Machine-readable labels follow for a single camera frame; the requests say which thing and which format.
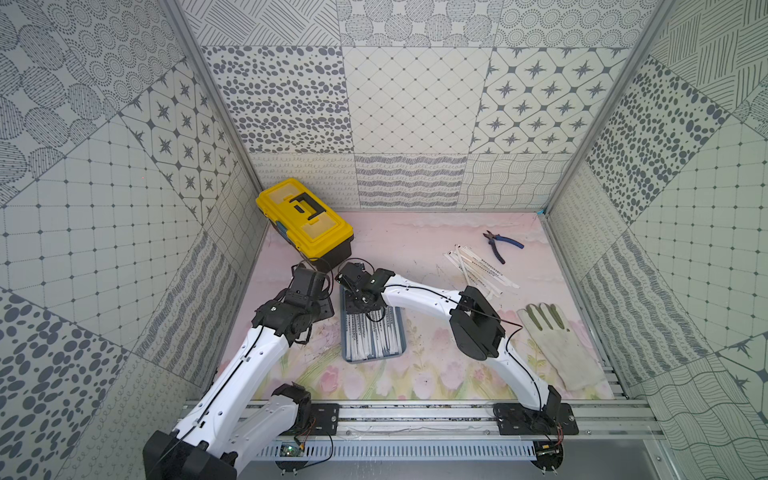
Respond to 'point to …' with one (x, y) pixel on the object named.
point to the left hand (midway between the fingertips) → (318, 299)
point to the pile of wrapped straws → (478, 272)
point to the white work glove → (570, 358)
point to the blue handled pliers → (491, 237)
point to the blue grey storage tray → (343, 332)
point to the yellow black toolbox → (317, 229)
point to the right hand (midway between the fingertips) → (356, 307)
